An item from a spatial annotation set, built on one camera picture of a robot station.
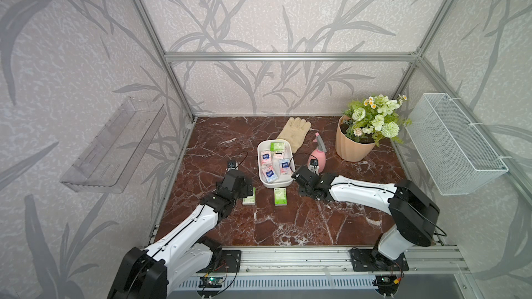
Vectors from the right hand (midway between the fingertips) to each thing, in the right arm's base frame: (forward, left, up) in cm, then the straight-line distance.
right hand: (303, 186), depth 89 cm
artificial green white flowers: (+15, -27, +27) cm, 41 cm away
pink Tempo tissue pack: (+15, +17, -1) cm, 22 cm away
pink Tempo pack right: (+10, +8, -1) cm, 13 cm away
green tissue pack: (+20, +11, +3) cm, 22 cm away
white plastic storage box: (+15, +12, -2) cm, 20 cm away
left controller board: (-33, +34, -4) cm, 48 cm away
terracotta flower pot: (+14, -21, +7) cm, 27 cm away
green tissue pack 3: (-4, +10, -1) cm, 11 cm away
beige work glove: (+35, +2, -5) cm, 36 cm away
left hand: (0, +27, +4) cm, 27 cm away
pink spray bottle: (+12, -8, +8) cm, 16 cm away
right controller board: (-34, -28, -8) cm, 45 cm away
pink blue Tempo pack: (+6, +15, -1) cm, 16 cm away
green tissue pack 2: (-5, +23, -1) cm, 23 cm away
